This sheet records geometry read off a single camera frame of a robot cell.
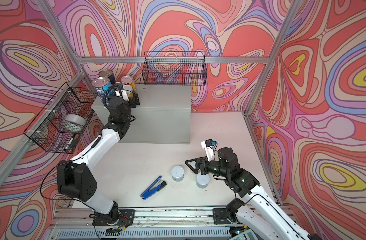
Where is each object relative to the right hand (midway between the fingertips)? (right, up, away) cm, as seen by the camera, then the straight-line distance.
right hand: (192, 165), depth 69 cm
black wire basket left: (-64, +19, +3) cm, 66 cm away
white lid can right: (+6, -12, +11) cm, 17 cm away
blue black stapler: (-20, -16, +13) cm, 28 cm away
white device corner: (+25, -31, -3) cm, 40 cm away
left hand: (-35, +37, +8) cm, 52 cm away
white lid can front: (-8, -8, +14) cm, 18 cm away
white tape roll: (-57, +20, +2) cm, 61 cm away
